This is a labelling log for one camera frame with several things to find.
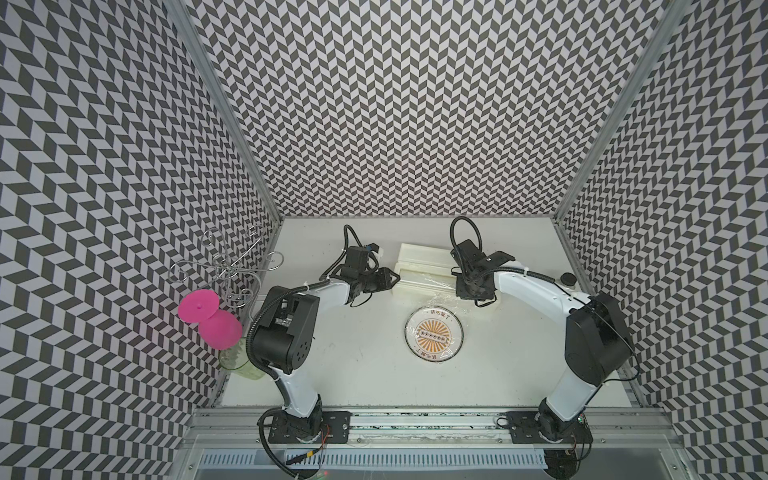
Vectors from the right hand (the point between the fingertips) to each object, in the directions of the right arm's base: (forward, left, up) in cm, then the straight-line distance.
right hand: (468, 296), depth 89 cm
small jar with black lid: (+4, -30, +3) cm, 30 cm away
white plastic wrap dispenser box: (+16, +12, -6) cm, 21 cm away
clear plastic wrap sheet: (0, +6, -1) cm, 6 cm away
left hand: (+6, +22, -3) cm, 23 cm away
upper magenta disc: (-16, +61, +26) cm, 68 cm away
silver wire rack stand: (+10, +75, -2) cm, 75 cm away
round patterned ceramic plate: (-8, +10, -7) cm, 15 cm away
